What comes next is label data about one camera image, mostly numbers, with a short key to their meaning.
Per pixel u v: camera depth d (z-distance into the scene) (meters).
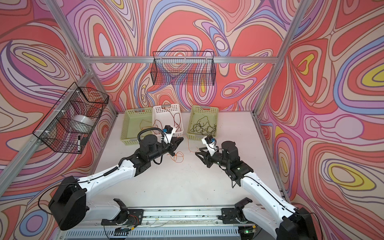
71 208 0.40
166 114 1.18
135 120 1.12
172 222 0.73
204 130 1.05
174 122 1.12
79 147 0.71
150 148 0.59
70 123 0.70
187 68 0.97
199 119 1.15
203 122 1.12
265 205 0.46
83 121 0.73
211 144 0.65
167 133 0.64
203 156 0.68
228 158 0.59
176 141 0.72
